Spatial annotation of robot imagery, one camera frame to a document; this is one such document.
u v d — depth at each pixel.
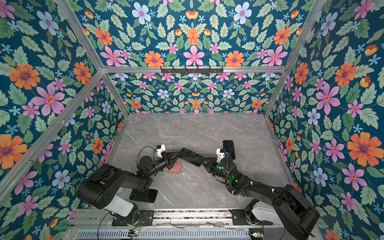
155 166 0.73
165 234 0.76
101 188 0.45
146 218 0.73
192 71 0.93
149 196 0.94
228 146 1.09
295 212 0.42
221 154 0.77
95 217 0.75
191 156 0.77
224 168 0.63
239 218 0.73
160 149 0.82
